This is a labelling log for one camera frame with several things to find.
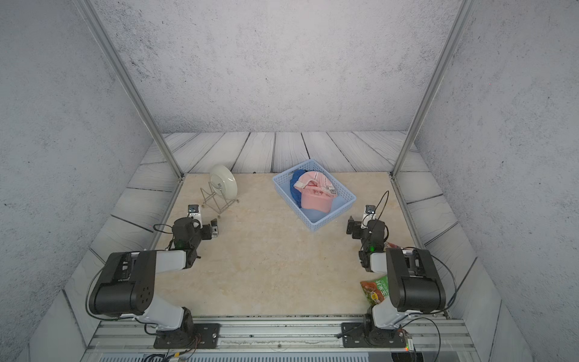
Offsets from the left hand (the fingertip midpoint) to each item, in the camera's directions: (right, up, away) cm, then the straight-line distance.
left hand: (207, 219), depth 95 cm
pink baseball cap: (+47, +11, +12) cm, 50 cm away
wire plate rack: (0, +7, +12) cm, 14 cm away
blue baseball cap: (+37, +10, +16) cm, 41 cm away
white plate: (+6, +16, +4) cm, 17 cm away
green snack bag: (+65, -23, -16) cm, 70 cm away
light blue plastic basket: (+44, 0, -1) cm, 44 cm away
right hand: (+65, +1, -2) cm, 65 cm away
